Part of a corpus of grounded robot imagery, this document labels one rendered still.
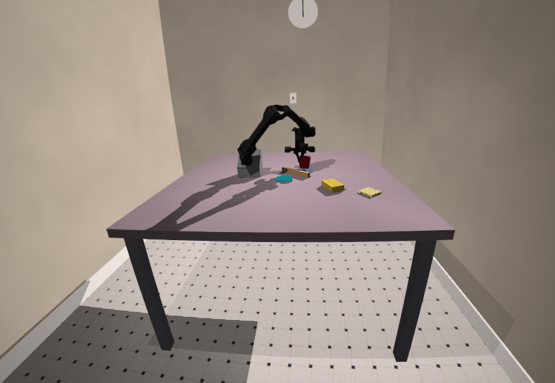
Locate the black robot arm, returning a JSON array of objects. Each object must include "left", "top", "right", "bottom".
[{"left": 238, "top": 105, "right": 316, "bottom": 165}]

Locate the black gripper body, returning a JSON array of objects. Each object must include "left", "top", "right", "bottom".
[{"left": 284, "top": 138, "right": 315, "bottom": 153}]

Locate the yellow sponge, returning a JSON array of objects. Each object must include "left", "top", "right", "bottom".
[{"left": 321, "top": 179, "right": 344, "bottom": 193}]

